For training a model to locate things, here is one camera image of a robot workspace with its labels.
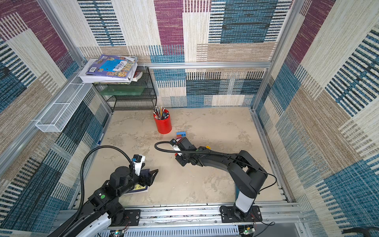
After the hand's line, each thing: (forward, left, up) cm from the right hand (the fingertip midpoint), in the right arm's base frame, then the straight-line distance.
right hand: (183, 155), depth 90 cm
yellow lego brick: (-9, -13, +25) cm, 30 cm away
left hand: (-10, +16, +7) cm, 20 cm away
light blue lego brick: (+18, +1, -1) cm, 18 cm away
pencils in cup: (+26, +15, +10) cm, 32 cm away
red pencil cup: (+21, +14, +2) cm, 25 cm away
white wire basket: (+6, +58, +30) cm, 66 cm away
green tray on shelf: (+37, +40, +21) cm, 58 cm away
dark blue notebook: (-18, +24, -2) cm, 30 cm away
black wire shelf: (+46, +46, +2) cm, 65 cm away
